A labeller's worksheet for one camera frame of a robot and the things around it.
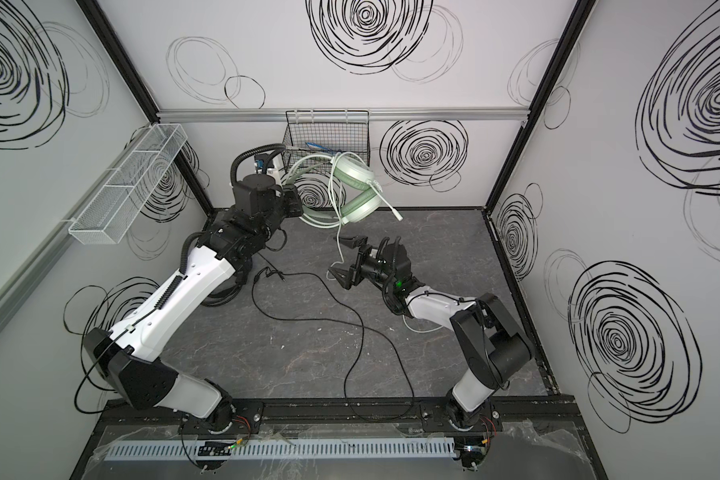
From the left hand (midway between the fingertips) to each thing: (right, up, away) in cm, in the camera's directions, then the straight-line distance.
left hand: (296, 185), depth 71 cm
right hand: (+7, -16, +4) cm, 18 cm away
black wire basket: (+10, +22, +25) cm, 34 cm away
